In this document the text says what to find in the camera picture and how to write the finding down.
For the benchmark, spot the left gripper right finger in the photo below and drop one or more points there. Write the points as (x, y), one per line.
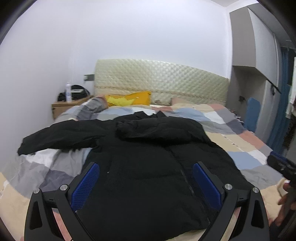
(252, 222)

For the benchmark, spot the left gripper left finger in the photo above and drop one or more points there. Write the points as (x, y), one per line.
(40, 221)

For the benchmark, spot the black puffer jacket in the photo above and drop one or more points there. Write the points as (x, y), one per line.
(146, 189)

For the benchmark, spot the blue curtain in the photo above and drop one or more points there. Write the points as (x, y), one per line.
(281, 122)

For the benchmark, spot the patchwork checkered bed quilt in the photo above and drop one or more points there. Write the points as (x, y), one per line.
(49, 169)

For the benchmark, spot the blue chair back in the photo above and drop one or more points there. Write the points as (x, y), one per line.
(252, 114)

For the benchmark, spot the wooden bedside table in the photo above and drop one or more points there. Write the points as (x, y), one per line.
(60, 107)

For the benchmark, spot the grey plaid garment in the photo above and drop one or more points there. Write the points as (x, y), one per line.
(88, 109)

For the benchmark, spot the white spray bottle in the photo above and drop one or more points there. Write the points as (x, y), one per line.
(68, 94)

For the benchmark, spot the black bag on nightstand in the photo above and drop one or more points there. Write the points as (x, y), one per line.
(77, 92)

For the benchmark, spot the cream quilted headboard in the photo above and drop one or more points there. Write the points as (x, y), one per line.
(164, 80)

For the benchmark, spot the grey wall cabinet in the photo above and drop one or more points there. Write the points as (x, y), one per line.
(256, 69)

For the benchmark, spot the grey wall socket plate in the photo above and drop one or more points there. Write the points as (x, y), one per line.
(89, 77)

